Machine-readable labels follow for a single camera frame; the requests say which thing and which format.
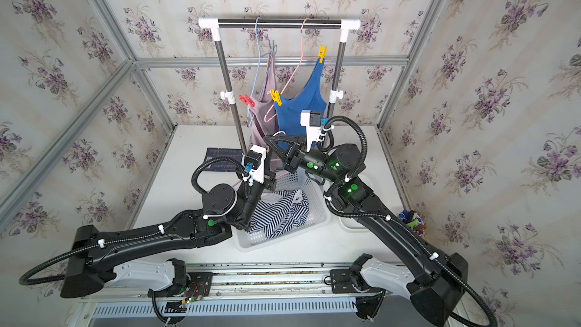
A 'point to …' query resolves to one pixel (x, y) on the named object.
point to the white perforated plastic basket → (312, 188)
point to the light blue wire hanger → (256, 76)
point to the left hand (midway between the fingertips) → (270, 150)
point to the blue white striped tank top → (280, 213)
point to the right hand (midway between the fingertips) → (272, 141)
